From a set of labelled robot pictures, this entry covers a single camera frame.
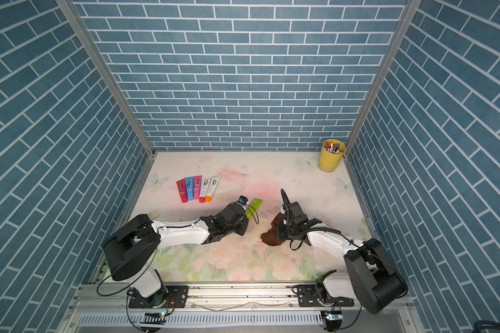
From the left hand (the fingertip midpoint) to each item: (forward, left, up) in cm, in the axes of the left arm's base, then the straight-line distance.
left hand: (250, 222), depth 89 cm
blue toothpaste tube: (+22, +32, -2) cm, 39 cm away
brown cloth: (-7, -9, +1) cm, 11 cm away
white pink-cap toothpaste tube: (+21, +24, -3) cm, 32 cm away
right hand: (-3, -12, -2) cm, 13 cm away
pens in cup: (+38, -42, +9) cm, 58 cm away
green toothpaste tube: (+10, -2, -1) cm, 10 cm away
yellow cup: (+32, -40, +5) cm, 52 cm away
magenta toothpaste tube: (+21, +28, -3) cm, 35 cm away
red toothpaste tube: (+19, +35, -2) cm, 40 cm away
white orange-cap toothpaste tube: (+19, +20, -1) cm, 27 cm away
